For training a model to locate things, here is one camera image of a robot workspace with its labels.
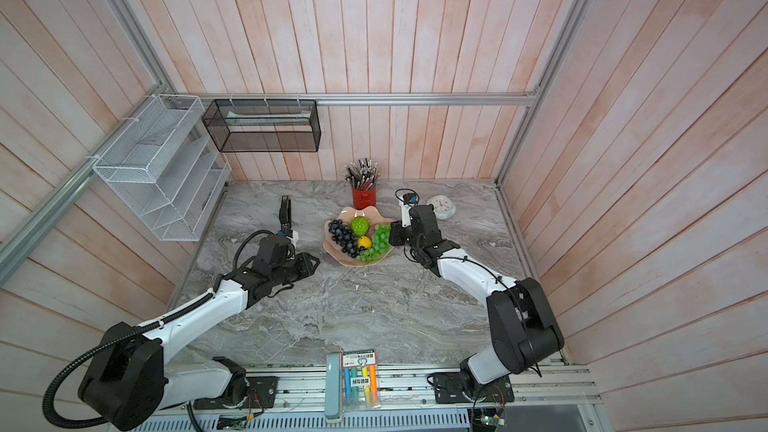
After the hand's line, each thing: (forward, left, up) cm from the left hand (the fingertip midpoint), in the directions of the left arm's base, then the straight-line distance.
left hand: (318, 267), depth 85 cm
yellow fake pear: (+12, -13, -4) cm, 18 cm away
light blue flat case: (-30, -6, -10) cm, 33 cm away
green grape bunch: (+9, -19, -1) cm, 21 cm away
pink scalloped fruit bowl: (+10, -3, -7) cm, 13 cm away
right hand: (+12, -22, +5) cm, 25 cm away
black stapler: (+26, +17, -7) cm, 32 cm away
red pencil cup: (+28, -12, -2) cm, 31 cm away
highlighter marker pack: (-28, -13, -8) cm, 32 cm away
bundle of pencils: (+30, -13, +8) cm, 33 cm away
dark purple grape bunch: (+13, -6, -3) cm, 15 cm away
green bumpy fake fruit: (+17, -12, -2) cm, 21 cm away
